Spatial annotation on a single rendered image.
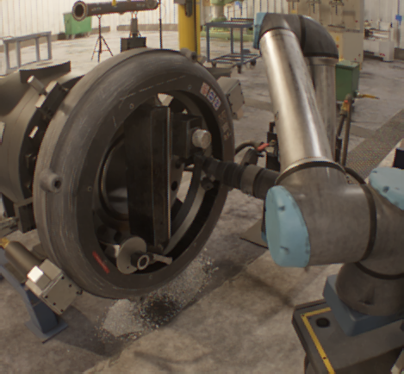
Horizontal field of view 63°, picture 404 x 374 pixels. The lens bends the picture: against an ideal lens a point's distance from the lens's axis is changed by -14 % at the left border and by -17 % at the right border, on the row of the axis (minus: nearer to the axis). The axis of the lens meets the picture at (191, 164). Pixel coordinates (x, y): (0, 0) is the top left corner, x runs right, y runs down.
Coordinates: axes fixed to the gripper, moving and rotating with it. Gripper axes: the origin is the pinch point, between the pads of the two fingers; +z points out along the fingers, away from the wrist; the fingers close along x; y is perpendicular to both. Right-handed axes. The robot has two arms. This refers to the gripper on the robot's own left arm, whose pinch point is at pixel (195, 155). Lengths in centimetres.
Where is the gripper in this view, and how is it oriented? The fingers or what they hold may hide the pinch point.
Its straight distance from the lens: 126.2
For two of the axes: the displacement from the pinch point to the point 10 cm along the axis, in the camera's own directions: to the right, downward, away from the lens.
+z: -7.8, -2.4, 5.8
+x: 4.3, 4.7, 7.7
